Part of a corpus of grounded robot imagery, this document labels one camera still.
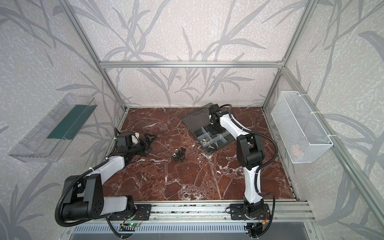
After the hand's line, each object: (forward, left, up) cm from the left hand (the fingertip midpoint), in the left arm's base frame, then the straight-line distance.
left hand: (156, 136), depth 88 cm
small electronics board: (-43, +5, -11) cm, 44 cm away
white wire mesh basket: (-13, -69, +24) cm, 74 cm away
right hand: (+11, -36, -5) cm, 38 cm away
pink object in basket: (-13, -74, +9) cm, 76 cm away
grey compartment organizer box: (+22, -25, -14) cm, 36 cm away
